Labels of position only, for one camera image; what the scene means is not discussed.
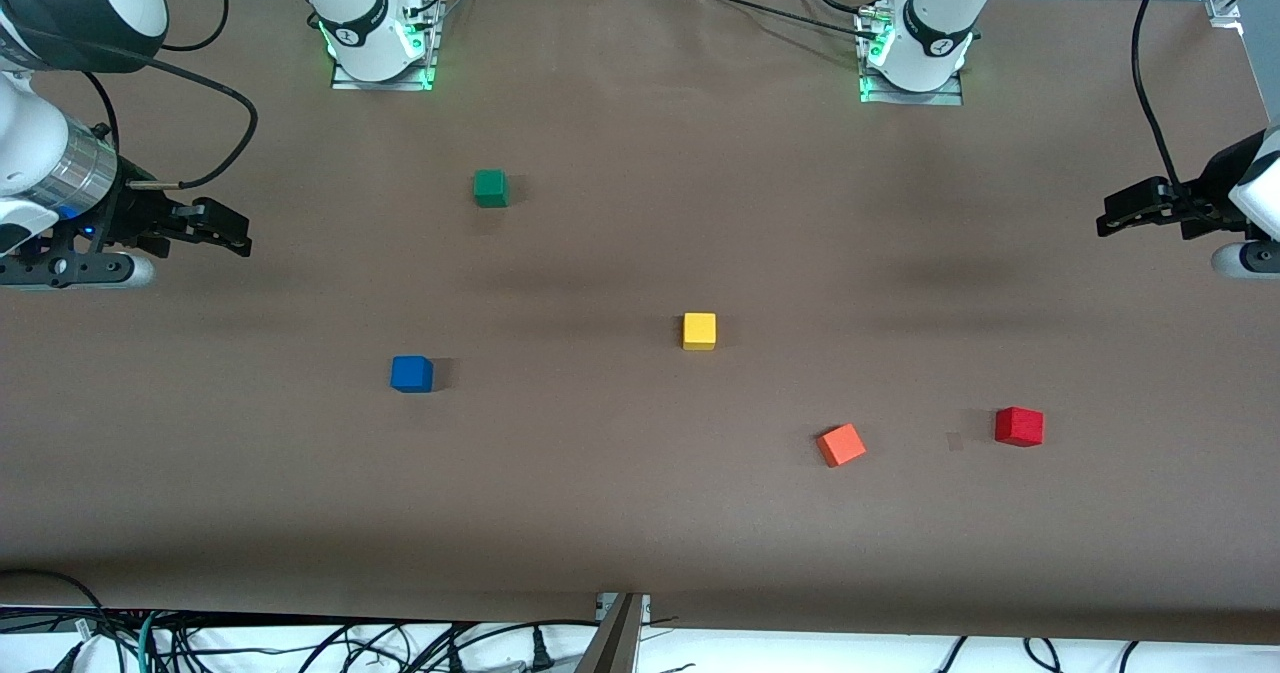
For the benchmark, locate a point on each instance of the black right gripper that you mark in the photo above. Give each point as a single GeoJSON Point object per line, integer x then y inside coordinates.
{"type": "Point", "coordinates": [137, 215]}

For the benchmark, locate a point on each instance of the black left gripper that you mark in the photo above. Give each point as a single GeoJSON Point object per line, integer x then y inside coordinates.
{"type": "Point", "coordinates": [1203, 196]}

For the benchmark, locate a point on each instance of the blue wooden block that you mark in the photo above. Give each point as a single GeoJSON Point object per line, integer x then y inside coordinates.
{"type": "Point", "coordinates": [411, 374]}

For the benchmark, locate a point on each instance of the red wooden block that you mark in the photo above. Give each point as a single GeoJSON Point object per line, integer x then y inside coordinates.
{"type": "Point", "coordinates": [1019, 426]}

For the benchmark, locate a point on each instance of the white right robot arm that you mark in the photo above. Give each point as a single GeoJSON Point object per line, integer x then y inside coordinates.
{"type": "Point", "coordinates": [45, 163]}

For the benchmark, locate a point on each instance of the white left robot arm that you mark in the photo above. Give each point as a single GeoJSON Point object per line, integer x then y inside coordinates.
{"type": "Point", "coordinates": [935, 23]}

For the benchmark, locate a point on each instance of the green wooden block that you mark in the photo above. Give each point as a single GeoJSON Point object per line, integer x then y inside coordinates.
{"type": "Point", "coordinates": [489, 188]}

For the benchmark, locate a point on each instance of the orange wooden block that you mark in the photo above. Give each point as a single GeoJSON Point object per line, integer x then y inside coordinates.
{"type": "Point", "coordinates": [841, 445]}

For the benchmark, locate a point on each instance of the yellow wooden block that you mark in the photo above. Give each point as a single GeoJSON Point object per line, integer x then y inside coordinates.
{"type": "Point", "coordinates": [699, 331]}

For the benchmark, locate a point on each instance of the brown table support beam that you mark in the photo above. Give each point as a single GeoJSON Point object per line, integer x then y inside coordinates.
{"type": "Point", "coordinates": [612, 643]}

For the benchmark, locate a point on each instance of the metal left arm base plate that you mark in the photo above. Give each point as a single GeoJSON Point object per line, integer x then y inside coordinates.
{"type": "Point", "coordinates": [915, 97]}

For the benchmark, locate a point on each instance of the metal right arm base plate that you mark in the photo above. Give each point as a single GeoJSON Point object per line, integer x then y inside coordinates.
{"type": "Point", "coordinates": [425, 63]}

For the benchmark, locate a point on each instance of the metal table edge bracket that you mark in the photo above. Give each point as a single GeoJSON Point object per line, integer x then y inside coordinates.
{"type": "Point", "coordinates": [605, 605]}

